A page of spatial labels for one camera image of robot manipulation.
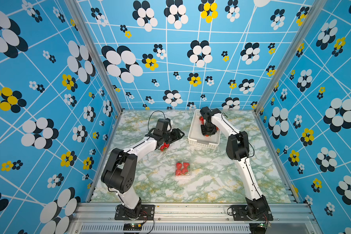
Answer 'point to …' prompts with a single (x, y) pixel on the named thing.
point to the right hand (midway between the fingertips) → (208, 133)
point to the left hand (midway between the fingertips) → (183, 134)
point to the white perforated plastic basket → (196, 137)
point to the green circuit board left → (132, 226)
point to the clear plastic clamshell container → (183, 168)
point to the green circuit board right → (259, 228)
